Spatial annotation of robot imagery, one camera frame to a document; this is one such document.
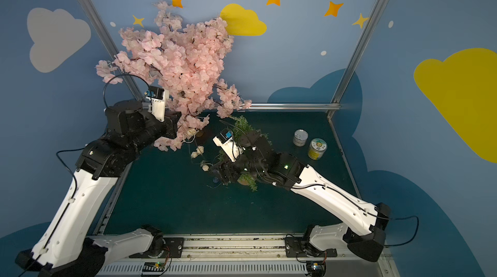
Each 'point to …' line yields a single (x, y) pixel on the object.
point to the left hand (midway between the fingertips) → (178, 110)
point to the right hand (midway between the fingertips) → (220, 161)
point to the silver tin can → (299, 138)
